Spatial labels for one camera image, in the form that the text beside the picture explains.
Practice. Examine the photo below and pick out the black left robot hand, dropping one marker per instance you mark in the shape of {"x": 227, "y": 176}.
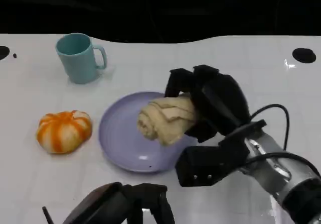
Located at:
{"x": 110, "y": 206}

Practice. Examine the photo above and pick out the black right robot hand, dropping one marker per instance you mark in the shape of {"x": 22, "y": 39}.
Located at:
{"x": 220, "y": 101}

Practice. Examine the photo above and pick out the beige towel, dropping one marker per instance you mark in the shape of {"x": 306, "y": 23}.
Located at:
{"x": 165, "y": 119}

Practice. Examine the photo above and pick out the lilac plate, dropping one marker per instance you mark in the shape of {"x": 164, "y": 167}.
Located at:
{"x": 120, "y": 138}

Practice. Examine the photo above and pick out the orange and white bread roll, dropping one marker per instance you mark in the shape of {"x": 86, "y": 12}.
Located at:
{"x": 64, "y": 132}

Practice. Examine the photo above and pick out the pale green mug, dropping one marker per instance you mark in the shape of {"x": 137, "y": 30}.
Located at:
{"x": 80, "y": 60}

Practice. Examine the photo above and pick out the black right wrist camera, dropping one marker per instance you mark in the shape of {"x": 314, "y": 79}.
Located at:
{"x": 210, "y": 163}

